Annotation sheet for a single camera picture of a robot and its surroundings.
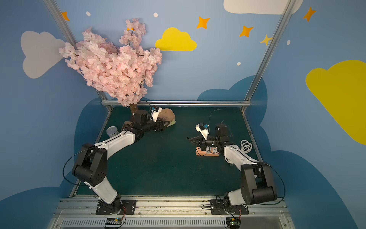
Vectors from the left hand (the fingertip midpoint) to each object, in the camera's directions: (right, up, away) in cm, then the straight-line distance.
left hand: (165, 117), depth 90 cm
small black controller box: (+38, -55, -17) cm, 69 cm away
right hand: (+17, -13, -7) cm, 23 cm away
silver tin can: (-40, -9, +11) cm, 42 cm away
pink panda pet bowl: (-2, +3, +20) cm, 21 cm away
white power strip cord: (+55, -20, +9) cm, 59 cm away
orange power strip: (+30, -20, -9) cm, 37 cm away
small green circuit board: (-25, -55, -17) cm, 62 cm away
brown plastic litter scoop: (-33, -5, +18) cm, 38 cm away
